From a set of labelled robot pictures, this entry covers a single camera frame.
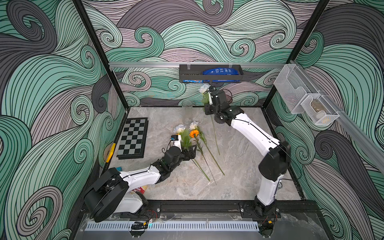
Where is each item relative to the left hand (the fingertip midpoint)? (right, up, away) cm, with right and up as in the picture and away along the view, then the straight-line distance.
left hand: (191, 145), depth 83 cm
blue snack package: (+19, +45, +9) cm, 50 cm away
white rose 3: (-4, 0, +15) cm, 16 cm away
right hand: (+11, +24, +3) cm, 26 cm away
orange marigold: (+2, +5, +16) cm, 17 cm away
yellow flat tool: (-51, -7, +10) cm, 53 cm away
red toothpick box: (-28, -23, -5) cm, 37 cm away
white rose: (+7, +32, +1) cm, 33 cm away
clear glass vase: (-3, +20, +26) cm, 33 cm away
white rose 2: (+2, +10, +20) cm, 23 cm away
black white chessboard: (-38, 0, +13) cm, 40 cm away
